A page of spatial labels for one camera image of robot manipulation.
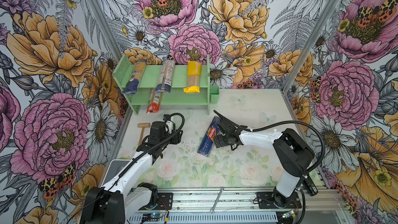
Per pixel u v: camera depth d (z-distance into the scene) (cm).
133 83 82
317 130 90
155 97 95
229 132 74
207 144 89
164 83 83
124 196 42
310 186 77
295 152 50
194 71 89
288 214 72
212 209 73
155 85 85
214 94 107
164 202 73
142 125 97
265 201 74
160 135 67
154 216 70
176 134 62
